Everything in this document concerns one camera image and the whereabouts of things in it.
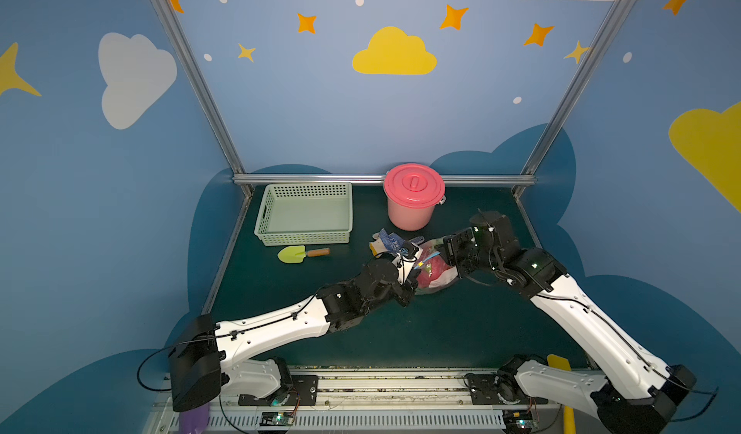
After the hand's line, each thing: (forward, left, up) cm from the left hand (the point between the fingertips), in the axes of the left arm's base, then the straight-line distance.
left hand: (425, 271), depth 71 cm
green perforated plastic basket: (+38, +45, -26) cm, 64 cm away
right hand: (+7, -3, +5) cm, 8 cm away
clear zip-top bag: (+2, -6, -8) cm, 10 cm away
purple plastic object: (-30, +56, -23) cm, 68 cm away
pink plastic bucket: (+32, 0, -20) cm, 38 cm away
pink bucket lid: (+36, 0, -5) cm, 36 cm away
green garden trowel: (+19, +41, -24) cm, 51 cm away
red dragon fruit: (+4, -3, -3) cm, 5 cm away
